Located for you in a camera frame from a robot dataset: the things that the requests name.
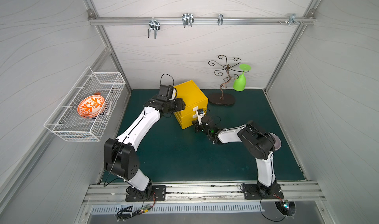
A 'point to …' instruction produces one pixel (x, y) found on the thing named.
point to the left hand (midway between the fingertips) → (183, 105)
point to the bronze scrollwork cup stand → (221, 98)
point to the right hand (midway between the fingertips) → (194, 120)
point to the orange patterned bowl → (91, 106)
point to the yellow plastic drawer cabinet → (193, 96)
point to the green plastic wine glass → (239, 84)
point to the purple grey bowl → (278, 143)
